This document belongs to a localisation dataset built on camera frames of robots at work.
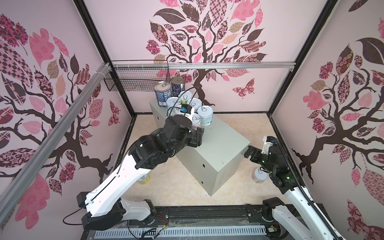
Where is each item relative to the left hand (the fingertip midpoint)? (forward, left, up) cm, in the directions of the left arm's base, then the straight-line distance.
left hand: (195, 131), depth 59 cm
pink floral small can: (-6, -36, -33) cm, 49 cm away
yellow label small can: (-7, +28, -35) cm, 46 cm away
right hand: (+4, -29, -19) cm, 35 cm away
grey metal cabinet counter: (-10, -9, -5) cm, 15 cm away
